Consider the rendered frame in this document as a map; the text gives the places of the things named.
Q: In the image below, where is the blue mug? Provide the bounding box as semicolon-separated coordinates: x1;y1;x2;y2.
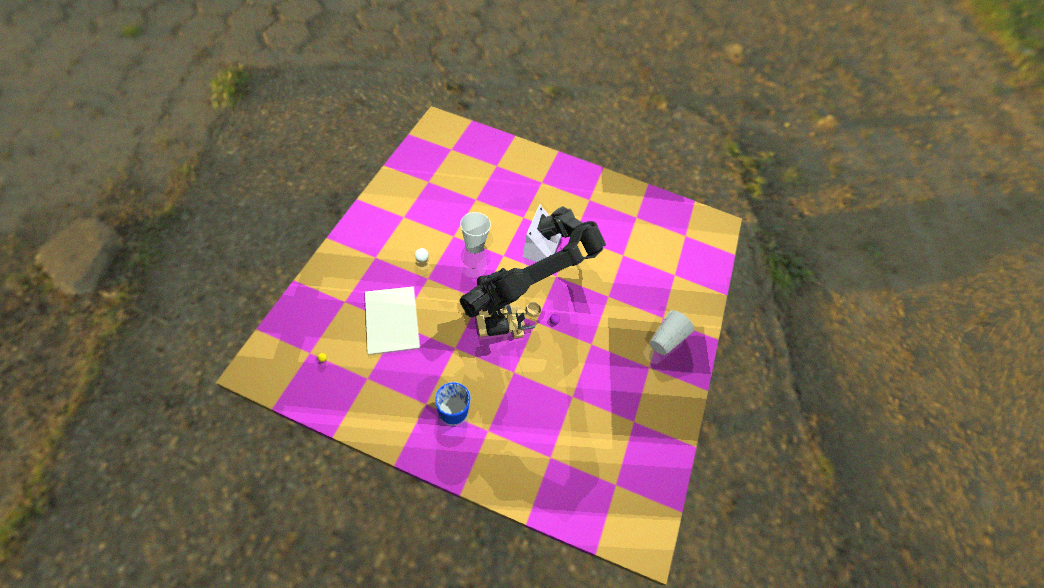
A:
435;383;470;425

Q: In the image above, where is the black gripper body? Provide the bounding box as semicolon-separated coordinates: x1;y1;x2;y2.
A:
477;275;511;336

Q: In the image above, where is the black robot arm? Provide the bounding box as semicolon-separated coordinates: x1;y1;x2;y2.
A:
460;206;606;317

